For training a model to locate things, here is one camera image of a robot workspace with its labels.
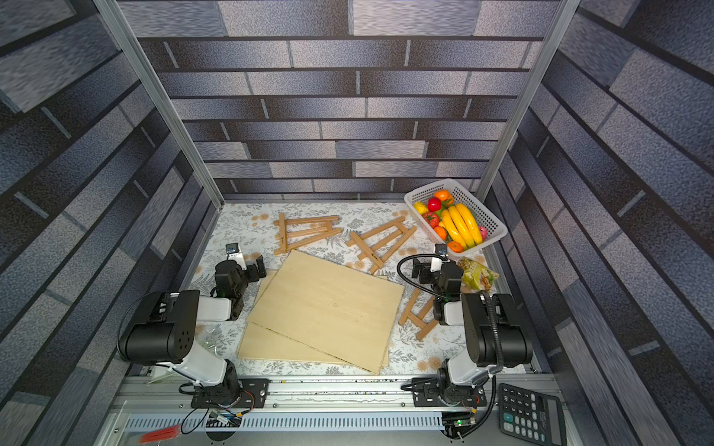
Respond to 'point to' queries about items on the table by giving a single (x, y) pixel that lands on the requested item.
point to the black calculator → (533, 417)
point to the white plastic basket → (485, 218)
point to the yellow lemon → (420, 207)
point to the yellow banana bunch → (462, 224)
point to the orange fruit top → (443, 195)
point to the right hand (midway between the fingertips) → (429, 255)
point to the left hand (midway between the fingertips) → (249, 255)
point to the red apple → (433, 204)
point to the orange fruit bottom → (456, 246)
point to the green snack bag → (476, 273)
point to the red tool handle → (165, 434)
